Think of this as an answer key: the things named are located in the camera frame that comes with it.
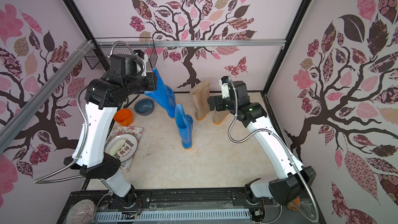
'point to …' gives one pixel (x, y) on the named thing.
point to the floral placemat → (136, 131)
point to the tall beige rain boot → (200, 95)
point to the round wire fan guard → (82, 212)
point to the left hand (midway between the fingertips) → (154, 81)
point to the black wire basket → (99, 56)
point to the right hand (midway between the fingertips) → (217, 96)
